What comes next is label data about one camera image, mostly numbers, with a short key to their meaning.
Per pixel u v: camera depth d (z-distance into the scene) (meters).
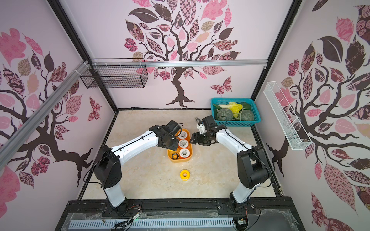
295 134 0.65
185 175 0.84
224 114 1.00
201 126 0.83
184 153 0.90
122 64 0.91
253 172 0.46
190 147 0.94
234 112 1.07
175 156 0.92
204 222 0.78
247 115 1.01
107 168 0.45
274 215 0.72
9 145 0.50
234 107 1.10
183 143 0.95
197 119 1.12
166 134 0.63
